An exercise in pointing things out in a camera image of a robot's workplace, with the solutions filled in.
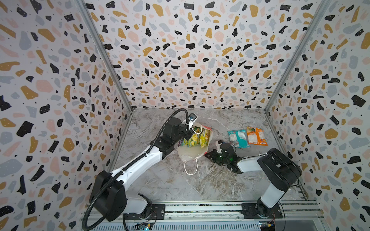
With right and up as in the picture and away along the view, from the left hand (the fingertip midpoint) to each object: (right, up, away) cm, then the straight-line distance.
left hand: (193, 121), depth 78 cm
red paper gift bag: (0, -16, +17) cm, 23 cm away
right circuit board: (+37, -52, -7) cm, 64 cm away
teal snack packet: (+32, -12, +22) cm, 41 cm away
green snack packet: (0, -13, +17) cm, 21 cm away
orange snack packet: (+45, -10, +24) cm, 52 cm away
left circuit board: (-23, -51, -8) cm, 57 cm away
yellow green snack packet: (+7, -10, +11) cm, 17 cm away
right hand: (+7, -21, +13) cm, 26 cm away
